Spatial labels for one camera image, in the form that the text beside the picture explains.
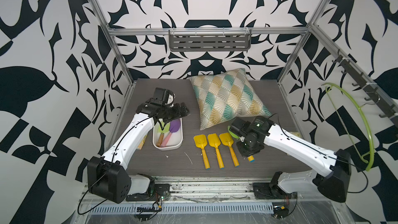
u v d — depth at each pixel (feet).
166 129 3.09
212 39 3.09
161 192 2.44
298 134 3.34
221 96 2.98
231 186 2.52
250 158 2.28
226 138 2.99
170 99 2.16
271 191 2.18
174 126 3.14
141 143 2.86
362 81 1.97
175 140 2.93
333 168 1.31
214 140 2.91
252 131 1.70
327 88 2.58
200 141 2.92
